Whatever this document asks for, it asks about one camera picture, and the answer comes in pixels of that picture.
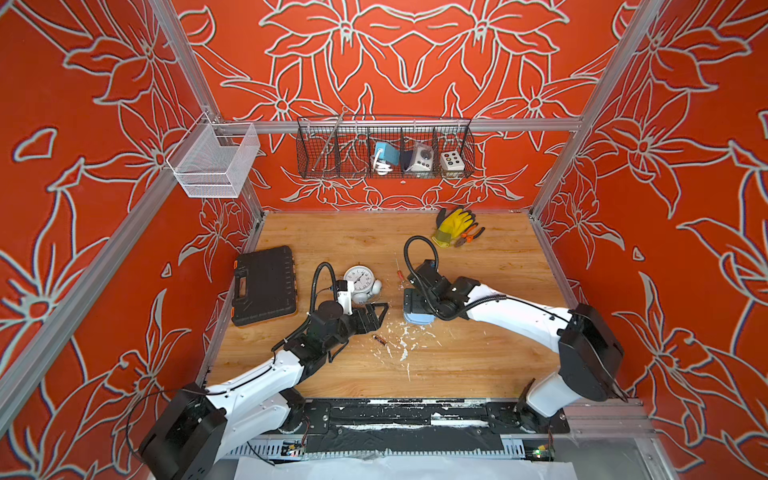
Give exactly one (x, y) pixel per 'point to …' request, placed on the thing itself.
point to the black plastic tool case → (264, 286)
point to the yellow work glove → (452, 227)
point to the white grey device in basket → (422, 160)
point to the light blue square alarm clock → (419, 319)
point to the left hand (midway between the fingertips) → (380, 308)
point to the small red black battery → (380, 339)
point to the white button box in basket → (452, 161)
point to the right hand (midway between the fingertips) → (409, 303)
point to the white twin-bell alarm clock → (364, 283)
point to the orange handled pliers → (468, 236)
